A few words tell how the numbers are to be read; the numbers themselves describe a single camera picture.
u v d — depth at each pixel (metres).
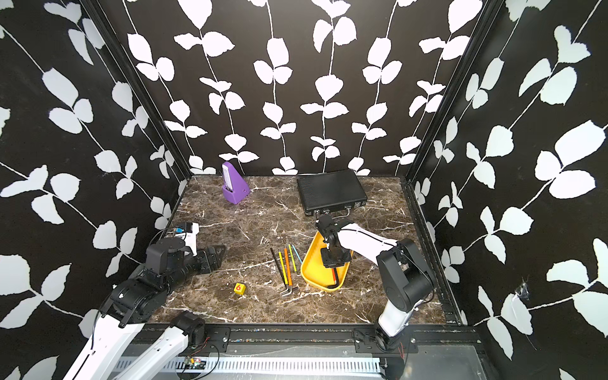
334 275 0.86
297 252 0.93
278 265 0.90
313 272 0.88
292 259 0.93
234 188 1.06
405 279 0.46
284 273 0.88
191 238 0.61
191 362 0.70
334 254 0.76
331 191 1.34
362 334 0.75
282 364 0.70
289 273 0.88
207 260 0.60
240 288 0.82
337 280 0.85
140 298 0.44
